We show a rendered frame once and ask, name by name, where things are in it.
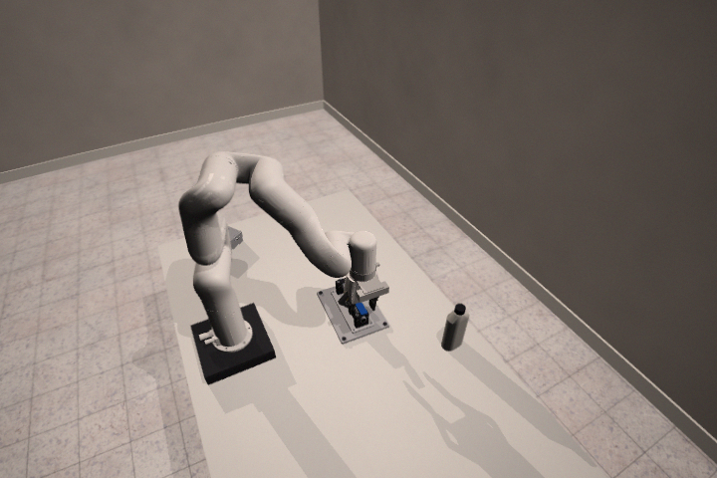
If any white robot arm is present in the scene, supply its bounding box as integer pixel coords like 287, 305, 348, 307
178, 151, 389, 353

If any grey bottle with black cap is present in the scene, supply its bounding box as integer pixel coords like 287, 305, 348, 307
441, 304, 469, 352

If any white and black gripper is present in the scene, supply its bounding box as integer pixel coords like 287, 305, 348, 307
338, 272, 380, 318

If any dark grey hinged case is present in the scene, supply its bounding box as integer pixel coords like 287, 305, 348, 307
228, 226, 243, 250

